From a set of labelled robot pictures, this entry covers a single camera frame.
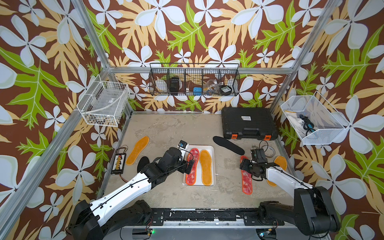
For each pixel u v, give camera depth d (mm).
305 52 837
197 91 938
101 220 397
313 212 414
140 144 1012
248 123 1067
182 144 673
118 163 910
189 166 689
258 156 705
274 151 983
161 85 1003
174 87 1029
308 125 766
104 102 798
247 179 862
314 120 798
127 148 959
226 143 1024
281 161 937
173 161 573
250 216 734
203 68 913
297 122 788
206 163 927
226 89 956
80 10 687
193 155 938
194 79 961
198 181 866
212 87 950
